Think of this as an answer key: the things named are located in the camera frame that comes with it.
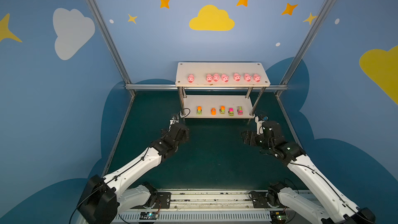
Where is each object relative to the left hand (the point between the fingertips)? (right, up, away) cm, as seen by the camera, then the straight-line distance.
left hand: (178, 130), depth 83 cm
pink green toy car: (+32, +10, +17) cm, 38 cm away
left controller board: (-12, -38, -12) cm, 42 cm away
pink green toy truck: (+38, +10, +18) cm, 44 cm away
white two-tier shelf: (+28, +27, +40) cm, 56 cm away
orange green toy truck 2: (+27, +11, +18) cm, 34 cm away
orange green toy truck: (+11, +10, +17) cm, 23 cm away
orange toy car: (+21, +10, +18) cm, 29 cm away
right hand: (+38, 0, -4) cm, 38 cm away
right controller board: (+49, -39, -12) cm, 64 cm away
